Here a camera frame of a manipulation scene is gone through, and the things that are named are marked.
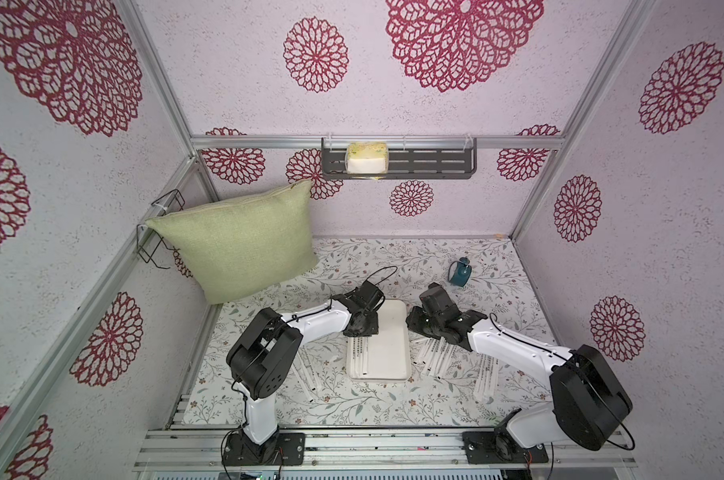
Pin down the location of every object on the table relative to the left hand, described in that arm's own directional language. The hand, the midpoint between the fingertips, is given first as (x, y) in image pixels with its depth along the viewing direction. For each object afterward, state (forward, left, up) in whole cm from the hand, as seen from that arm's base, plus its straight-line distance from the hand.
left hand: (369, 329), depth 93 cm
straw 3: (-8, +2, -1) cm, 8 cm away
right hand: (+1, -10, +7) cm, 12 cm away
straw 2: (-8, +5, -2) cm, 10 cm away
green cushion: (+13, +34, +26) cm, 45 cm away
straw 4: (-14, -33, -2) cm, 36 cm away
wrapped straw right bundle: (-7, -20, -2) cm, 21 cm away
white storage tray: (-8, -5, -2) cm, 9 cm away
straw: (-14, +18, -1) cm, 23 cm away
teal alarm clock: (+18, -32, +4) cm, 37 cm away
